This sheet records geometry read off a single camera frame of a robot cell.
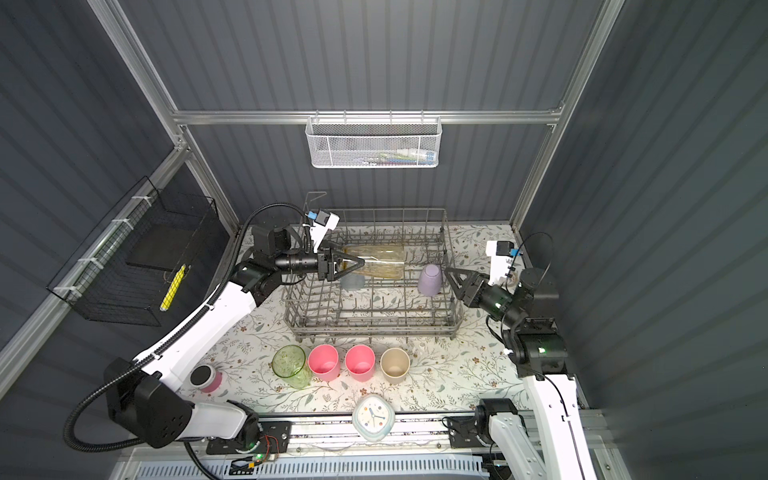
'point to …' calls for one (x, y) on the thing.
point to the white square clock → (373, 417)
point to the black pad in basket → (160, 246)
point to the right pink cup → (360, 362)
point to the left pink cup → (324, 362)
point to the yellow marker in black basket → (173, 289)
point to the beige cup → (395, 364)
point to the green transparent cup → (289, 363)
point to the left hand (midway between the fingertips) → (361, 258)
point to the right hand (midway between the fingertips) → (453, 276)
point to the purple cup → (430, 280)
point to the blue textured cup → (352, 281)
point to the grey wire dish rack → (400, 290)
